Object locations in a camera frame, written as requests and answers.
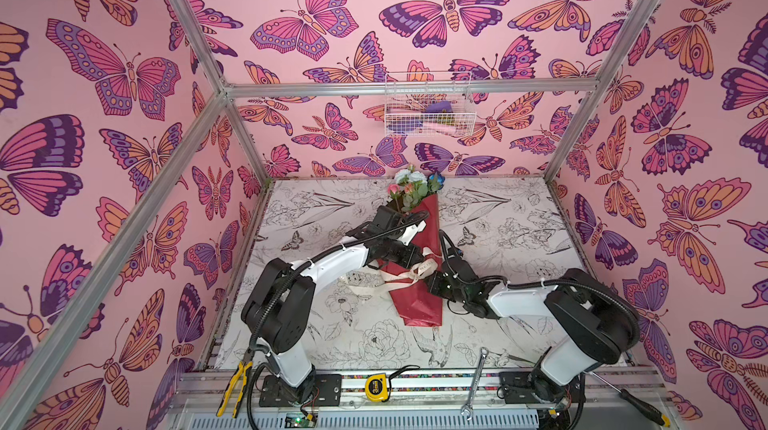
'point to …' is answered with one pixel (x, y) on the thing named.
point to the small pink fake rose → (393, 188)
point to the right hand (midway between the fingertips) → (422, 276)
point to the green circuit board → (299, 421)
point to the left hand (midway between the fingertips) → (426, 256)
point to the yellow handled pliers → (243, 369)
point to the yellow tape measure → (376, 388)
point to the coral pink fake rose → (408, 188)
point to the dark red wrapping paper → (411, 302)
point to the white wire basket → (429, 104)
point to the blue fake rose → (435, 181)
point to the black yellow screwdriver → (637, 403)
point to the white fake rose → (404, 175)
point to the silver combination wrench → (468, 407)
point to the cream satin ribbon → (420, 272)
